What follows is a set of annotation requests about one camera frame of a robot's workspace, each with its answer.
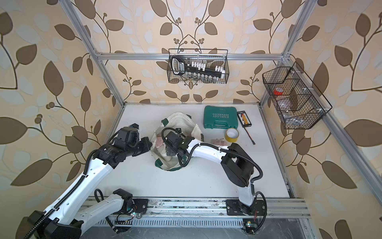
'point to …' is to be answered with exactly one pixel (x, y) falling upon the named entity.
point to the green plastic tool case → (220, 117)
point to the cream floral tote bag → (166, 159)
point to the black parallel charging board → (243, 119)
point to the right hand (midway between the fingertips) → (175, 149)
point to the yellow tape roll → (232, 135)
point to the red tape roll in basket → (278, 91)
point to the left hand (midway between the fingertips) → (150, 142)
